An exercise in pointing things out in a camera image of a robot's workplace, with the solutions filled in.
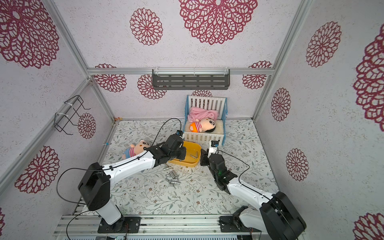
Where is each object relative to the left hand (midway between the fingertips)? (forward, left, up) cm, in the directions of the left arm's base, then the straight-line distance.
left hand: (183, 149), depth 86 cm
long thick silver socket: (-10, +7, -13) cm, 17 cm away
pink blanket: (+35, -7, -5) cm, 36 cm away
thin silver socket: (+2, -7, -13) cm, 15 cm away
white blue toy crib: (+39, -24, 0) cm, 46 cm away
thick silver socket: (-6, +11, -13) cm, 18 cm away
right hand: (0, -13, 0) cm, 13 cm away
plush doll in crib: (+22, -15, -3) cm, 26 cm away
